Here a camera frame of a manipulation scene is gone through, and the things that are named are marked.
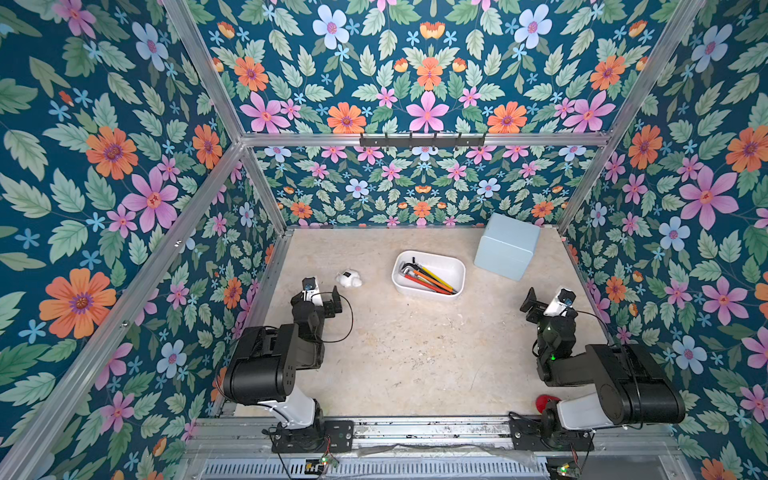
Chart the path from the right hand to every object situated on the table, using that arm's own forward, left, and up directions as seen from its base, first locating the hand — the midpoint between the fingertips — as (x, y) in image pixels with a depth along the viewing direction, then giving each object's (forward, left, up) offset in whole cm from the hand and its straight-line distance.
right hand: (549, 292), depth 87 cm
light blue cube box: (+15, +11, +4) cm, 19 cm away
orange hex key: (+10, +34, -9) cm, 36 cm away
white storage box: (+14, +27, -7) cm, 32 cm away
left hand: (+2, +69, -2) cm, 69 cm away
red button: (-26, +5, -13) cm, 30 cm away
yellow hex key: (+12, +32, -11) cm, 36 cm away
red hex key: (+10, +38, -10) cm, 41 cm away
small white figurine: (+9, +63, -8) cm, 64 cm away
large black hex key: (+13, +35, -10) cm, 39 cm away
